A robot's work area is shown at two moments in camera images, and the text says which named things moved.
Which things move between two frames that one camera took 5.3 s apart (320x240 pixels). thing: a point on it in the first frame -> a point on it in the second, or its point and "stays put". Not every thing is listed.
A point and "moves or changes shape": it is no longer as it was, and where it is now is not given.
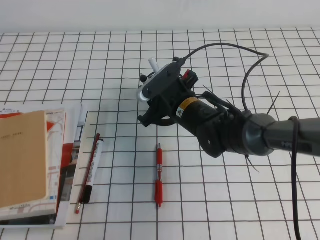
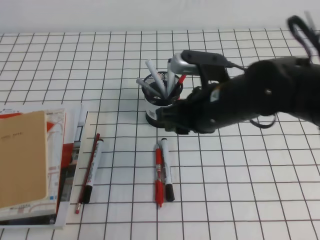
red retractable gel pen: (159, 182) stays put
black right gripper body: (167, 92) -> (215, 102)
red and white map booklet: (55, 125) stays put
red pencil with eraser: (88, 173) stays put
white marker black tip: (175, 59) moves or changes shape
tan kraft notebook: (23, 157) stays put
